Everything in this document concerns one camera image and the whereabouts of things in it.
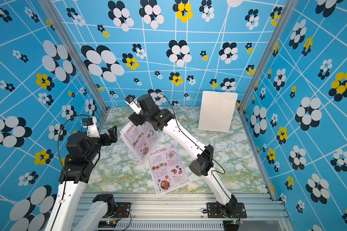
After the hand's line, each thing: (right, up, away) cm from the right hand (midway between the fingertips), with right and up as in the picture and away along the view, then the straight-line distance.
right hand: (138, 109), depth 77 cm
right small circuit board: (+49, -59, -6) cm, 77 cm away
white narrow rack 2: (+48, 0, +20) cm, 52 cm away
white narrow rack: (-4, -18, -4) cm, 18 cm away
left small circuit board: (-14, -59, -5) cm, 61 cm away
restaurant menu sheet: (+2, -16, +7) cm, 18 cm away
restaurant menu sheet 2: (+16, -37, +9) cm, 41 cm away
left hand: (-12, -9, -8) cm, 17 cm away
